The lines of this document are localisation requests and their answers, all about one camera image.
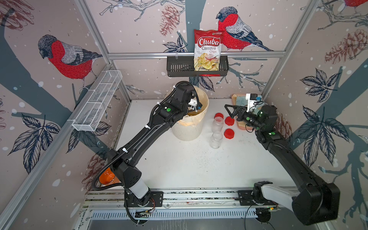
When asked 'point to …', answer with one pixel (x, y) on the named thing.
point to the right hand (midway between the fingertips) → (228, 105)
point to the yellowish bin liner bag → (193, 117)
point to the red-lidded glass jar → (216, 140)
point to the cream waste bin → (189, 127)
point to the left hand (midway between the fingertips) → (179, 83)
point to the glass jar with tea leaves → (218, 125)
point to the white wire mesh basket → (86, 120)
